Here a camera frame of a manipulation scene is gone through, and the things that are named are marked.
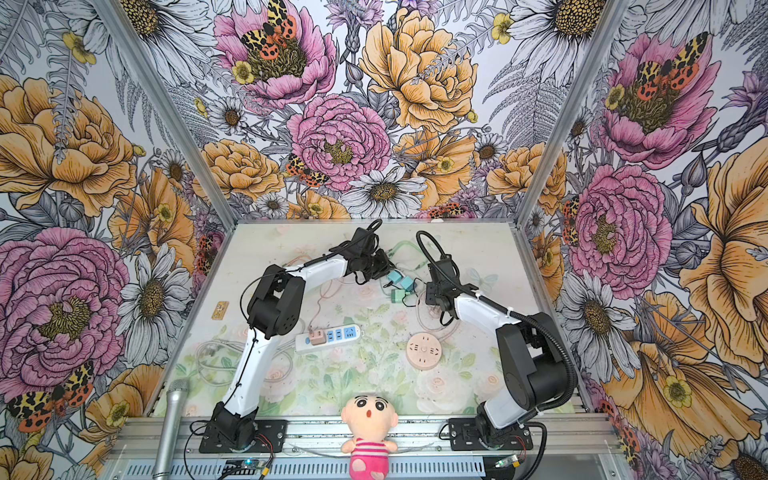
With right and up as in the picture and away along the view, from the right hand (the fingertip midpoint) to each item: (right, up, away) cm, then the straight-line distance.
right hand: (439, 298), depth 94 cm
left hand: (-14, +7, +10) cm, 19 cm away
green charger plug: (-13, 0, +5) cm, 14 cm away
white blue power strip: (-31, -10, -5) cm, 33 cm away
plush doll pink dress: (-20, -24, -24) cm, 39 cm away
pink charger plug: (-35, -9, -10) cm, 38 cm away
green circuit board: (-50, -36, -23) cm, 65 cm away
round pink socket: (-6, -13, -9) cm, 17 cm away
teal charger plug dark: (-14, +6, +9) cm, 18 cm away
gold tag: (-69, -4, +2) cm, 69 cm away
